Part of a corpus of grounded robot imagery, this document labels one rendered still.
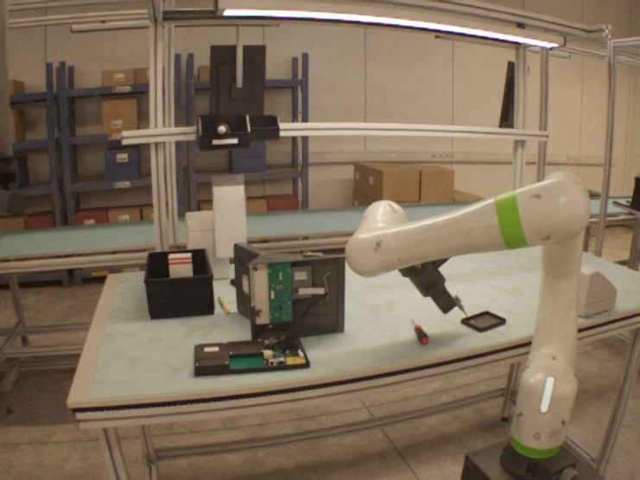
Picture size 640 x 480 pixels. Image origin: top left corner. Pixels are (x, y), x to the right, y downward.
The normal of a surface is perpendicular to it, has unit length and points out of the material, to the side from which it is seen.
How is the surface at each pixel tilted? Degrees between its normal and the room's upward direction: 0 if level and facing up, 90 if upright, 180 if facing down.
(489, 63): 90
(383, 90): 90
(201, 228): 90
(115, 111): 90
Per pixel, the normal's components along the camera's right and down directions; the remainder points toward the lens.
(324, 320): -0.11, 0.25
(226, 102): 0.33, 0.36
